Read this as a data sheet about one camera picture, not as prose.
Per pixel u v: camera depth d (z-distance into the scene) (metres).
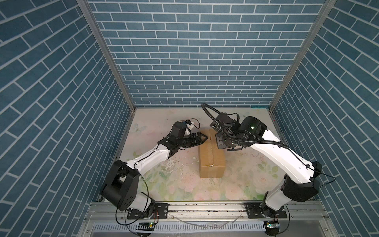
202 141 0.74
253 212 0.73
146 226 0.72
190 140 0.74
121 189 0.42
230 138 0.45
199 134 0.75
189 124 0.78
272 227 0.74
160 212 0.74
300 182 0.42
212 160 0.74
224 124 0.47
